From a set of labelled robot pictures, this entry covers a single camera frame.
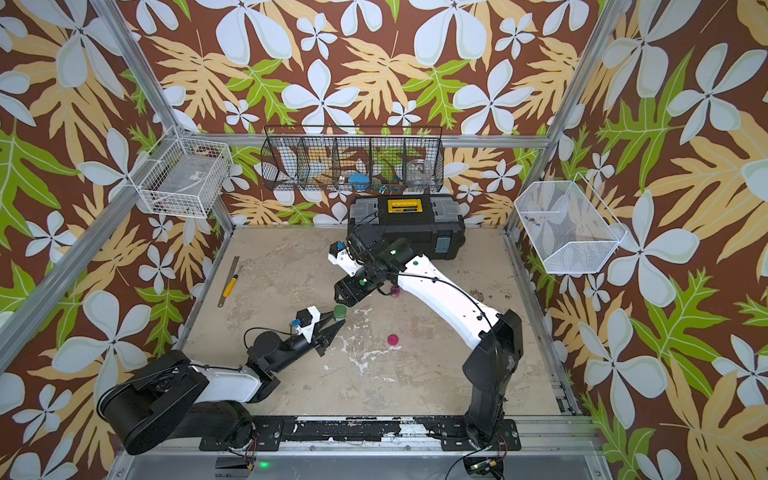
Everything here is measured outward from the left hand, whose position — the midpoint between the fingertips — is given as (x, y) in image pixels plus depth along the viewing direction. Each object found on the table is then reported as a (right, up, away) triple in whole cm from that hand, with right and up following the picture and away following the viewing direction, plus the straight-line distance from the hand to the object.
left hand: (340, 313), depth 78 cm
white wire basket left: (-47, +39, +8) cm, 61 cm away
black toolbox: (+28, +26, +20) cm, 43 cm away
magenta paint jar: (+15, +3, +19) cm, 25 cm away
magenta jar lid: (+14, -11, +12) cm, 22 cm away
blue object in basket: (+4, +39, +15) cm, 42 cm away
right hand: (+1, +6, -2) cm, 7 cm away
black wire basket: (+2, +47, +20) cm, 51 cm away
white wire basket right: (+65, +23, +6) cm, 69 cm away
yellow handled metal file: (-42, +6, +26) cm, 50 cm away
